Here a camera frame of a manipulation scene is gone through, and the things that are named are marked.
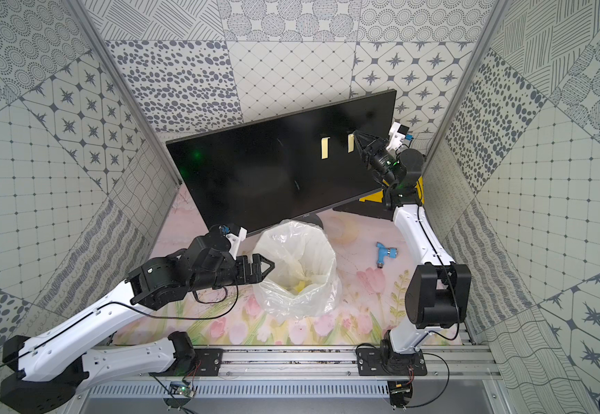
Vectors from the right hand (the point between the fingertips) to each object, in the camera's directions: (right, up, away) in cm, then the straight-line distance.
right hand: (351, 133), depth 71 cm
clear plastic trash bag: (-13, -46, +15) cm, 50 cm away
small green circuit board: (-46, -72, -1) cm, 85 cm away
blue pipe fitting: (+17, -38, +25) cm, 49 cm away
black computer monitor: (-29, -8, +24) cm, 38 cm away
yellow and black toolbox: (+13, -20, +25) cm, 35 cm away
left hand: (-24, -34, -6) cm, 42 cm away
